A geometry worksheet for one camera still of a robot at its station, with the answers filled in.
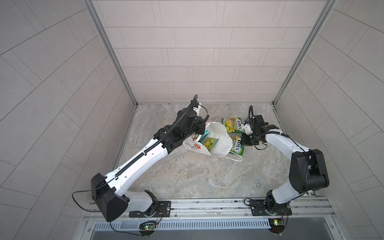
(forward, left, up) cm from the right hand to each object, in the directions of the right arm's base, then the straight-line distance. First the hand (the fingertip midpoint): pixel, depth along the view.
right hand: (240, 141), depth 90 cm
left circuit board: (-38, +50, -2) cm, 63 cm away
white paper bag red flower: (+3, +14, +8) cm, 17 cm away
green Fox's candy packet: (-3, +2, +1) cm, 4 cm away
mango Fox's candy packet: (-1, +18, +1) cm, 18 cm away
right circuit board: (-41, -9, -7) cm, 43 cm away
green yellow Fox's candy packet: (+15, 0, -3) cm, 15 cm away
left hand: (-1, +20, +24) cm, 31 cm away
